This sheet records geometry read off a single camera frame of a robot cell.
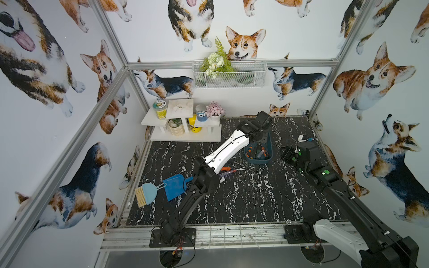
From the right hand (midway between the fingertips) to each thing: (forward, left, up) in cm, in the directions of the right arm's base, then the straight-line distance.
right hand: (288, 146), depth 78 cm
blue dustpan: (-10, +56, -21) cm, 61 cm away
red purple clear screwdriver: (-3, +29, -22) cm, 36 cm away
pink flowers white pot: (+21, +35, +3) cm, 41 cm away
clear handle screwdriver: (+9, +9, -21) cm, 24 cm away
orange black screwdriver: (+9, +6, -21) cm, 24 cm away
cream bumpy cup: (+26, +62, -14) cm, 68 cm away
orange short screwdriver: (0, +29, -21) cm, 36 cm away
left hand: (+12, +11, -4) cm, 16 cm away
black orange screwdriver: (+11, +16, -20) cm, 28 cm away
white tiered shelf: (+26, +55, +1) cm, 61 cm away
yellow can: (+25, +50, -9) cm, 57 cm away
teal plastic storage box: (+16, +3, -22) cm, 27 cm away
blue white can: (+23, +43, -1) cm, 49 cm away
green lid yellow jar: (+26, +66, +3) cm, 71 cm away
